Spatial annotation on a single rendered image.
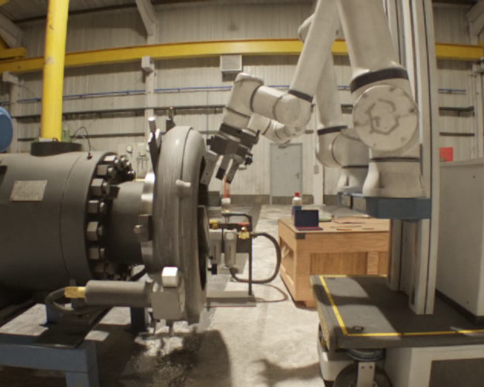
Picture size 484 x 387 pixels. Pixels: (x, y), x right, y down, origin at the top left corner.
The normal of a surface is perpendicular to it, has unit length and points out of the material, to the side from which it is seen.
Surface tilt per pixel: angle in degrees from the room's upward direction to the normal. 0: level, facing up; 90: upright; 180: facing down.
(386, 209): 90
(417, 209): 90
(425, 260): 90
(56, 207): 74
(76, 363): 90
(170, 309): 112
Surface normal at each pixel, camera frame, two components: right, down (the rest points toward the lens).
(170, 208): 0.04, -0.18
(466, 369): -0.11, 0.03
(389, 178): -0.51, -0.35
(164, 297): 0.03, 0.41
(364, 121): -0.58, 0.14
